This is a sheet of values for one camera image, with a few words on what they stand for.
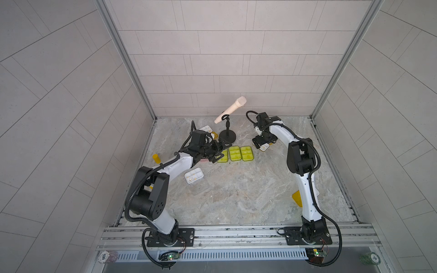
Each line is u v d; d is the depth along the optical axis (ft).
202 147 2.41
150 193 1.45
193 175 2.91
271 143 2.96
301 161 2.03
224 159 3.14
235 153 3.18
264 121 2.60
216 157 2.69
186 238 2.32
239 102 2.75
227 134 3.44
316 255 2.22
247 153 3.21
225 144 2.53
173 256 2.14
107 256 2.01
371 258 2.03
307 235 2.11
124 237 2.34
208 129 3.58
